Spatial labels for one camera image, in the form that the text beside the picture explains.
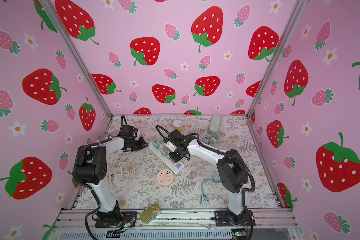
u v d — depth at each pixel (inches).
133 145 33.6
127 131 32.2
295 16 28.1
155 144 37.6
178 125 42.3
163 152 35.8
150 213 28.7
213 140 40.9
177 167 35.5
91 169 20.1
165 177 33.8
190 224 28.8
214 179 34.4
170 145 32.0
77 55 33.3
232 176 19.1
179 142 26.4
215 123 44.9
